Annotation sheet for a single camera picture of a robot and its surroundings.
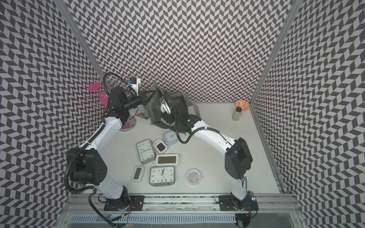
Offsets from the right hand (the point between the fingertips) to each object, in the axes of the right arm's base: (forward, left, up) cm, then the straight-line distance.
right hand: (171, 108), depth 82 cm
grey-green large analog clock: (-31, +5, -23) cm, 39 cm away
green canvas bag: (-3, +11, +1) cm, 11 cm away
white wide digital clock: (-22, +3, -22) cm, 31 cm away
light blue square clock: (-7, +2, -22) cm, 23 cm away
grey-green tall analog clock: (-16, +17, -22) cm, 33 cm away
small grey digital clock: (-30, +19, -23) cm, 42 cm away
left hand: (+4, +8, +9) cm, 13 cm away
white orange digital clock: (-13, +9, -22) cm, 27 cm away
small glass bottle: (+10, -45, -18) cm, 50 cm away
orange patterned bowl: (+23, -54, -22) cm, 63 cm away
